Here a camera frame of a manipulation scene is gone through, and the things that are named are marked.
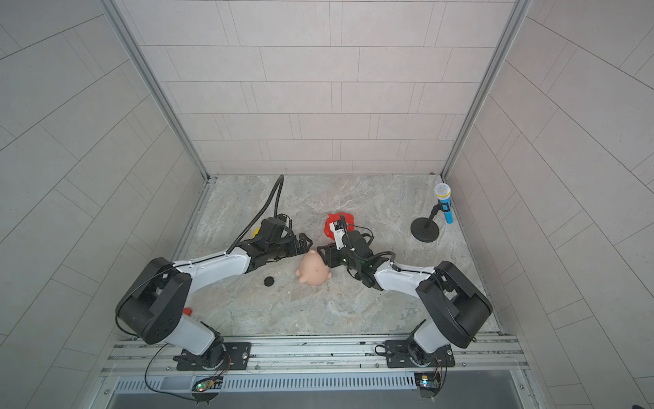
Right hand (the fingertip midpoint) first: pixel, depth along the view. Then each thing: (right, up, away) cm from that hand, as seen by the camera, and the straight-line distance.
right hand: (322, 249), depth 86 cm
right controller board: (+30, -33, -18) cm, 48 cm away
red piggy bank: (+3, +10, +6) cm, 12 cm away
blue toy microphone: (+38, +20, -7) cm, 44 cm away
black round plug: (-18, -11, -1) cm, 21 cm away
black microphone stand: (+39, +5, +11) cm, 41 cm away
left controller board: (-27, -30, -23) cm, 47 cm away
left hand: (-5, +1, +4) cm, 6 cm away
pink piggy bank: (-3, -5, -7) cm, 9 cm away
